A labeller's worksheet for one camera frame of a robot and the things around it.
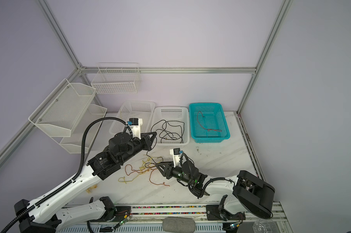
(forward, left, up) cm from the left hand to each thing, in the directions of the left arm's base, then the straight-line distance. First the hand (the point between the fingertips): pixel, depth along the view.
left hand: (155, 134), depth 67 cm
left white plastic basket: (+47, +18, -29) cm, 58 cm away
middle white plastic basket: (+32, -5, -31) cm, 45 cm away
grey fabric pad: (-32, -11, -29) cm, 45 cm away
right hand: (-9, +1, -14) cm, 17 cm away
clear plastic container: (-32, -54, -31) cm, 70 cm away
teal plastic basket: (+36, -35, -32) cm, 59 cm away
